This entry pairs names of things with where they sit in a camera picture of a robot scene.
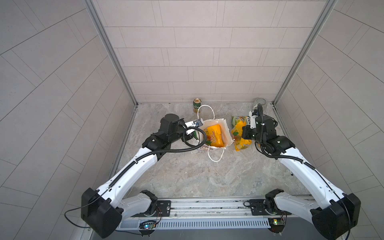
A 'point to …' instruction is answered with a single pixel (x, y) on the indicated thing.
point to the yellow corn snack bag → (239, 143)
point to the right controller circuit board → (277, 224)
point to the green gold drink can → (196, 104)
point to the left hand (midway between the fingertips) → (197, 120)
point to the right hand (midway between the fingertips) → (240, 127)
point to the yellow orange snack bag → (214, 136)
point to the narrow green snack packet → (195, 135)
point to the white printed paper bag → (227, 139)
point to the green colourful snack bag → (235, 119)
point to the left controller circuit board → (147, 225)
